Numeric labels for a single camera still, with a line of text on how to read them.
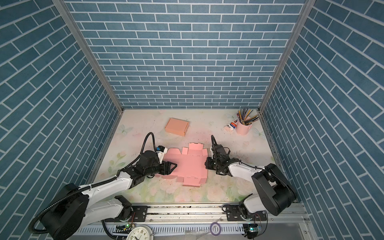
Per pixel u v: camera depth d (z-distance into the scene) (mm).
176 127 1060
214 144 827
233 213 735
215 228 705
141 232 657
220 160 706
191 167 899
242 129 1038
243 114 1016
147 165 680
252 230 701
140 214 742
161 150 773
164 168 737
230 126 1083
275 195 432
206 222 728
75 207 412
